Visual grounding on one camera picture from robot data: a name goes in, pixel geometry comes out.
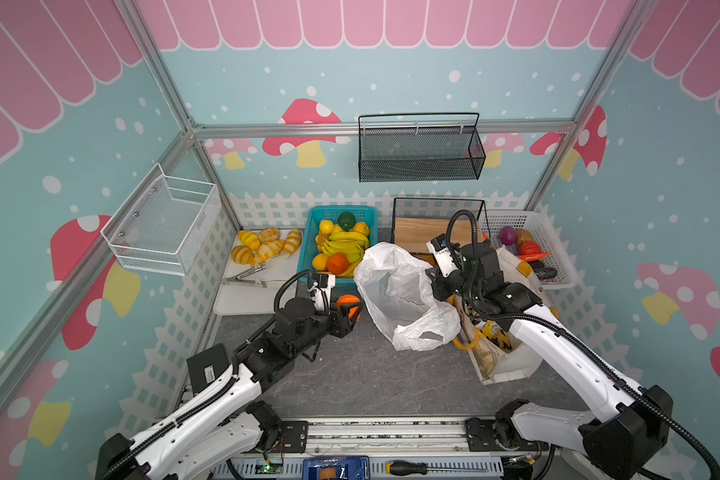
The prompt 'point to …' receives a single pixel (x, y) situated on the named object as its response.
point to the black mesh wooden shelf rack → (417, 221)
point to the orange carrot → (533, 257)
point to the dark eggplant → (546, 273)
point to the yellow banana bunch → (350, 244)
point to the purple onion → (507, 235)
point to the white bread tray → (234, 268)
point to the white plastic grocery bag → (395, 287)
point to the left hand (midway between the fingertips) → (353, 308)
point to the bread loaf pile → (267, 243)
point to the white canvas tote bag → (499, 355)
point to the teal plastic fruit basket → (365, 215)
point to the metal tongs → (237, 278)
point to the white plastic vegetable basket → (493, 221)
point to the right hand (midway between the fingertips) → (427, 269)
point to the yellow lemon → (326, 226)
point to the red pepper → (530, 248)
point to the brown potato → (522, 236)
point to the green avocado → (346, 220)
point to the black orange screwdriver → (412, 468)
